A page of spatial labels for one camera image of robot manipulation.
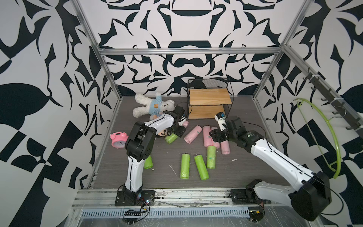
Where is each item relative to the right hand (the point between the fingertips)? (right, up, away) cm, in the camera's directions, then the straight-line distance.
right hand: (215, 129), depth 82 cm
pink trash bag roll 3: (+3, -11, +8) cm, 14 cm away
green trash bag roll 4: (-8, -22, -1) cm, 23 cm away
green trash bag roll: (-26, -8, +9) cm, 29 cm away
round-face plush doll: (-30, -4, +12) cm, 33 cm away
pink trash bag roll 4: (+8, -13, +7) cm, 17 cm away
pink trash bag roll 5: (-16, +1, +18) cm, 24 cm away
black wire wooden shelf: (+1, +24, +22) cm, 32 cm away
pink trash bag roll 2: (-2, -8, +10) cm, 13 cm away
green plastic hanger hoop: (+44, -13, -22) cm, 51 cm away
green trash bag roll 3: (-17, -22, +1) cm, 27 cm away
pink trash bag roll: (-12, -5, +12) cm, 18 cm away
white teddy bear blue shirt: (-39, +12, +21) cm, 46 cm away
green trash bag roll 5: (-1, -17, +3) cm, 17 cm away
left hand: (-22, -2, +17) cm, 28 cm away
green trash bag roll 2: (-38, -20, +1) cm, 43 cm away
